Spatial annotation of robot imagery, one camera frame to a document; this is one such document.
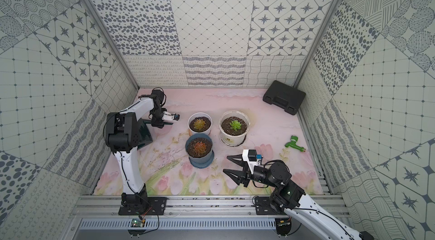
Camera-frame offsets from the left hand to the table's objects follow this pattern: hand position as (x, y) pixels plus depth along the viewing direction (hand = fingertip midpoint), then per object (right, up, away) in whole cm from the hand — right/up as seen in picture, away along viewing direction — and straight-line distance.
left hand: (158, 117), depth 102 cm
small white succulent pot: (+27, -2, -12) cm, 30 cm away
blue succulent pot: (+28, -13, -20) cm, 37 cm away
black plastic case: (+80, +13, +7) cm, 81 cm away
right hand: (+41, -15, -36) cm, 57 cm away
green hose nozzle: (+79, -14, -9) cm, 81 cm away
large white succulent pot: (+45, -3, -14) cm, 47 cm away
